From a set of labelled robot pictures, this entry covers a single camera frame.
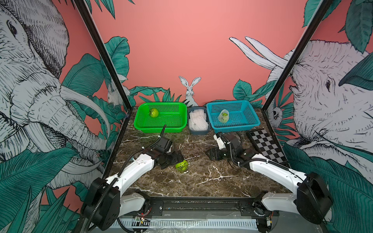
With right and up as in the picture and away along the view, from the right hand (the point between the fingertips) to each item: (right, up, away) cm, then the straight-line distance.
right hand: (209, 149), depth 83 cm
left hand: (-17, -5, 0) cm, 18 cm away
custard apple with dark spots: (+14, +19, +24) cm, 34 cm away
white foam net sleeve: (+13, +24, +25) cm, 37 cm away
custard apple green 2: (-39, +23, +27) cm, 53 cm away
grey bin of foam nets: (-5, +17, +23) cm, 29 cm away
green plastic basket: (-42, +20, +30) cm, 56 cm away
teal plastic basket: (+23, +20, +32) cm, 44 cm away
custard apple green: (-16, -9, -1) cm, 18 cm away
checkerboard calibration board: (+40, -1, +13) cm, 42 cm away
